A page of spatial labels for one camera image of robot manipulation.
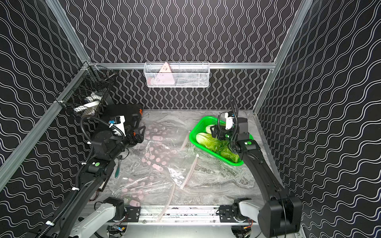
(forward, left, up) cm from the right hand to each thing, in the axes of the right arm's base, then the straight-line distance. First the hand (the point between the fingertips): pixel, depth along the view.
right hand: (218, 127), depth 80 cm
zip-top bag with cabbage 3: (-26, +37, -21) cm, 50 cm away
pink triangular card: (+28, +31, +13) cm, 44 cm away
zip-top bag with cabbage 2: (-13, +20, -23) cm, 33 cm away
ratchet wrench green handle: (-22, +52, -10) cm, 57 cm away
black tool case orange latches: (+26, +59, -16) cm, 67 cm away
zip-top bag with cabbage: (0, +34, -17) cm, 38 cm away
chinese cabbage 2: (-9, -7, -15) cm, 19 cm away
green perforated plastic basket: (+14, +10, -16) cm, 24 cm away
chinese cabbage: (+1, +5, -15) cm, 15 cm away
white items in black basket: (+3, +66, +12) cm, 67 cm away
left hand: (-6, +41, +9) cm, 42 cm away
